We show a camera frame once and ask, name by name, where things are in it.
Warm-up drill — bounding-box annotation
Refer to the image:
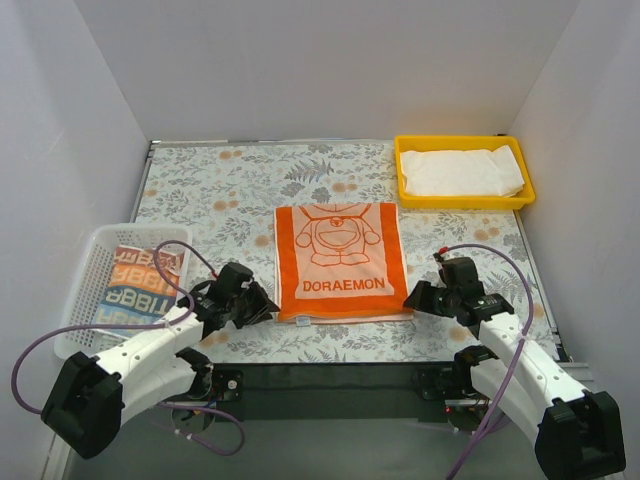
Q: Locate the orange patterned towel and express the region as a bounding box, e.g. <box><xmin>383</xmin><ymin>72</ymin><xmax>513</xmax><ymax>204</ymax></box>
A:
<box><xmin>274</xmin><ymin>202</ymin><xmax>413</xmax><ymax>324</ymax></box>

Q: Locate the white towel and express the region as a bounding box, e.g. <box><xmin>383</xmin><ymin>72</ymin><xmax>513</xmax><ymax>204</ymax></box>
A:
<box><xmin>400</xmin><ymin>145</ymin><xmax>525</xmax><ymax>197</ymax></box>

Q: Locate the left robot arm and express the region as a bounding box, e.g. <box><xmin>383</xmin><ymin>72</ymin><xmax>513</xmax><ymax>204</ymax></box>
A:
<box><xmin>40</xmin><ymin>262</ymin><xmax>279</xmax><ymax>459</ymax></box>

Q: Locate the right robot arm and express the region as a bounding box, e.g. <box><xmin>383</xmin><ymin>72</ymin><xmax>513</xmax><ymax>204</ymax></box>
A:
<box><xmin>404</xmin><ymin>257</ymin><xmax>626</xmax><ymax>479</ymax></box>

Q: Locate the striped rabbit print towel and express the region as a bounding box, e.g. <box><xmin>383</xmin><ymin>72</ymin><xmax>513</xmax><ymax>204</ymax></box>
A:
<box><xmin>92</xmin><ymin>245</ymin><xmax>177</xmax><ymax>325</ymax></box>

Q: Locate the yellow plastic tray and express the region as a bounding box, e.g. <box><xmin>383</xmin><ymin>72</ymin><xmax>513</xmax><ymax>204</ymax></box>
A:
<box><xmin>395</xmin><ymin>135</ymin><xmax>535</xmax><ymax>210</ymax></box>

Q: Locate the white plastic basket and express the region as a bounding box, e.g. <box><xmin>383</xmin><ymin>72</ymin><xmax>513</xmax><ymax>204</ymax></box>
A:
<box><xmin>54</xmin><ymin>223</ymin><xmax>193</xmax><ymax>360</ymax></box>

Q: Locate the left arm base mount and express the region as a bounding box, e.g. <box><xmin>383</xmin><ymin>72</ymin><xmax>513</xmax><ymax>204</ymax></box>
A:
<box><xmin>168</xmin><ymin>370</ymin><xmax>243</xmax><ymax>434</ymax></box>

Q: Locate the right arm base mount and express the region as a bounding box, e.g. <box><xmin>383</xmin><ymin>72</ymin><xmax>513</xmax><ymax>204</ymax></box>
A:
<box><xmin>412</xmin><ymin>365</ymin><xmax>491</xmax><ymax>433</ymax></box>

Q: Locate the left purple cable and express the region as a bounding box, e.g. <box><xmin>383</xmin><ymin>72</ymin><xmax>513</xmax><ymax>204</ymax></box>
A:
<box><xmin>10</xmin><ymin>240</ymin><xmax>247</xmax><ymax>457</ymax></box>

